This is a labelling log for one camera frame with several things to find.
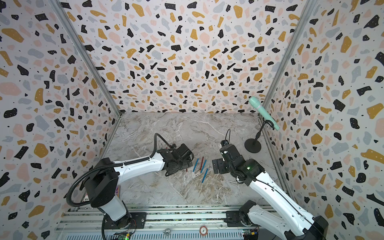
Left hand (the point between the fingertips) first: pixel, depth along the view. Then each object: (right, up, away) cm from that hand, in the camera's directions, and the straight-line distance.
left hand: (190, 165), depth 86 cm
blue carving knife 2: (+8, -8, +2) cm, 12 cm away
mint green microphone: (+36, +35, -6) cm, 51 cm away
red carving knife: (-2, -4, +5) cm, 7 cm away
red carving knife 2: (+7, -1, +9) cm, 11 cm away
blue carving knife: (+8, -2, +7) cm, 11 cm away
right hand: (+18, +4, -10) cm, 21 cm away
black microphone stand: (+42, +9, +17) cm, 47 cm away
